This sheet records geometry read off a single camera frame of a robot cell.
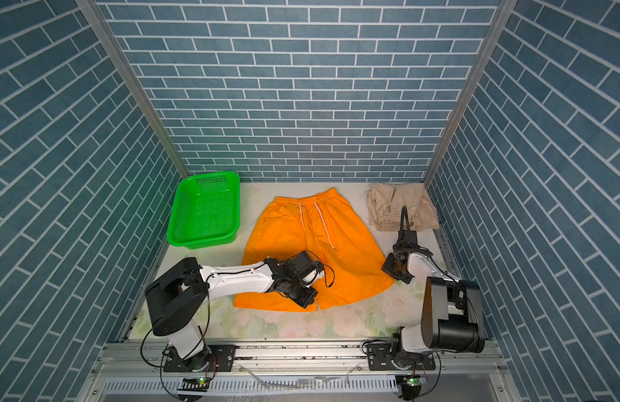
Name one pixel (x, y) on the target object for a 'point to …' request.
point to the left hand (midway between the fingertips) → (314, 303)
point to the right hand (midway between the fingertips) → (389, 267)
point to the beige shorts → (385, 201)
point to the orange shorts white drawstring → (322, 218)
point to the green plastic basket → (205, 210)
